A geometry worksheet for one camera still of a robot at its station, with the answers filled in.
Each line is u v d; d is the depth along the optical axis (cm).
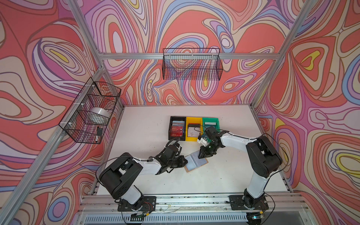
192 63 96
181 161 78
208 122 102
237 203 72
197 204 75
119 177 44
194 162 88
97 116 70
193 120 102
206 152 80
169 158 71
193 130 85
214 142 71
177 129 102
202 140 87
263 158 49
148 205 72
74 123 66
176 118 103
